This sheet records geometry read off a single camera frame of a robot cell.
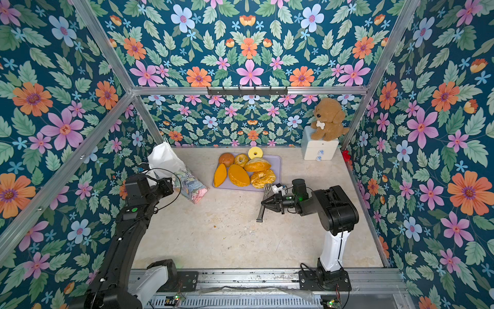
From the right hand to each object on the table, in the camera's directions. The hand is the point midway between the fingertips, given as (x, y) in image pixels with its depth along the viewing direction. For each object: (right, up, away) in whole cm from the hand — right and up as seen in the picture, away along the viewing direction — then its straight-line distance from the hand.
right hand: (264, 204), depth 87 cm
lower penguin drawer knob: (+32, +22, +24) cm, 46 cm away
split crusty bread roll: (-4, +18, +14) cm, 24 cm away
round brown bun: (-21, +22, +21) cm, 37 cm away
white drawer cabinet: (+30, +27, +21) cm, 45 cm away
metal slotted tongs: (+2, +5, +8) cm, 10 cm away
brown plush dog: (+32, +40, +5) cm, 51 cm away
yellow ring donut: (-5, +26, +24) cm, 36 cm away
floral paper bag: (-47, +19, +4) cm, 51 cm away
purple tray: (+7, +20, +24) cm, 32 cm away
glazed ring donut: (-2, +11, +12) cm, 16 cm away
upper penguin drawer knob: (+32, +25, +21) cm, 46 cm away
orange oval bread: (-13, +12, +14) cm, 23 cm away
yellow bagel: (-13, +21, +24) cm, 34 cm away
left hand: (-39, +13, -8) cm, 42 cm away
